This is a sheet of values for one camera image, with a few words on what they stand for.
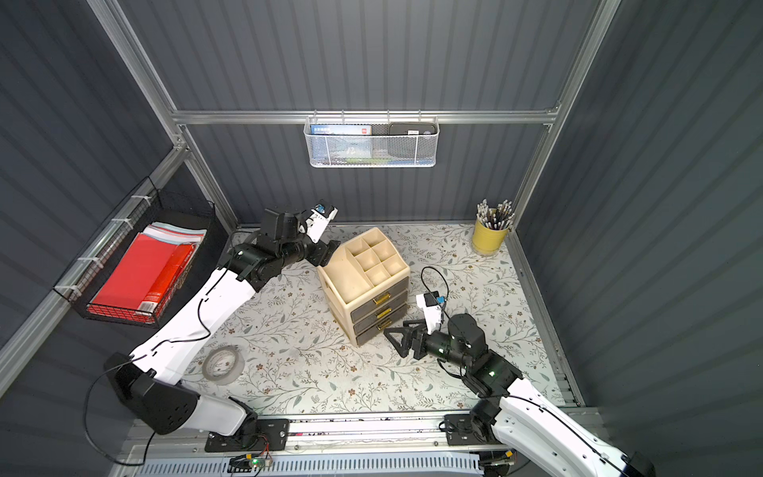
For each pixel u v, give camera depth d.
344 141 0.89
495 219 0.98
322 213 0.63
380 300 0.76
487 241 1.04
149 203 0.78
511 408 0.50
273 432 0.74
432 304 0.65
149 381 0.40
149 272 0.71
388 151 0.89
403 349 0.63
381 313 0.81
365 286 0.75
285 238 0.56
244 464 0.70
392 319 0.87
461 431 0.72
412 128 0.87
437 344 0.63
